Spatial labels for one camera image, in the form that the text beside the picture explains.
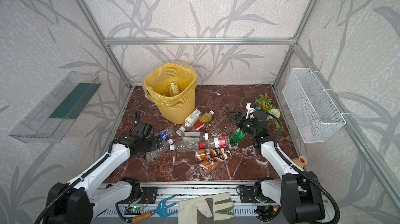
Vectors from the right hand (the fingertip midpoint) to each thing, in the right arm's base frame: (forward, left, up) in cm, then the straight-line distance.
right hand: (231, 111), depth 84 cm
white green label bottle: (+1, +25, -14) cm, 29 cm away
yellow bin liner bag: (+17, +43, +6) cm, 47 cm away
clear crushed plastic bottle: (-20, +43, -12) cm, 49 cm away
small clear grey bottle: (-8, +21, -15) cm, 27 cm away
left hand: (-12, +41, -11) cm, 44 cm away
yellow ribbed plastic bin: (+2, +31, -1) cm, 31 cm away
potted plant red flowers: (+4, -18, +2) cm, 19 cm away
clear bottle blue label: (-6, +38, -15) cm, 41 cm away
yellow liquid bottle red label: (+3, +15, -13) cm, 20 cm away
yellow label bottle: (+19, +35, -3) cm, 40 cm away
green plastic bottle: (-7, -4, -16) cm, 18 cm away
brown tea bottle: (-25, +14, -12) cm, 31 cm away
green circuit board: (-42, +46, -17) cm, 65 cm away
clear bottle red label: (-13, +9, -12) cm, 19 cm away
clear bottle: (-15, +25, -12) cm, 32 cm away
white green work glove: (-42, +10, -16) cm, 46 cm away
